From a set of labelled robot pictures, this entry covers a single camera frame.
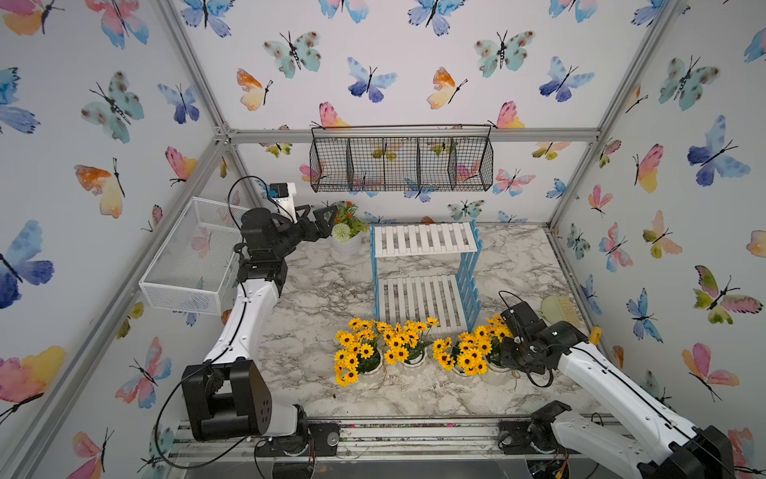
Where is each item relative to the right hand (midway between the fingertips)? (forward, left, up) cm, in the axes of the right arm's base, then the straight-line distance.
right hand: (510, 357), depth 79 cm
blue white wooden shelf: (+33, +21, -8) cm, 40 cm away
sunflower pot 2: (-3, +39, +8) cm, 40 cm away
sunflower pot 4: (0, +27, +6) cm, 28 cm away
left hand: (+25, +49, +29) cm, 62 cm away
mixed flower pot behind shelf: (+35, +48, +6) cm, 60 cm away
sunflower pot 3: (-4, +4, 0) cm, 6 cm away
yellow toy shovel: (+10, -28, -6) cm, 31 cm away
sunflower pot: (-4, +13, +8) cm, 16 cm away
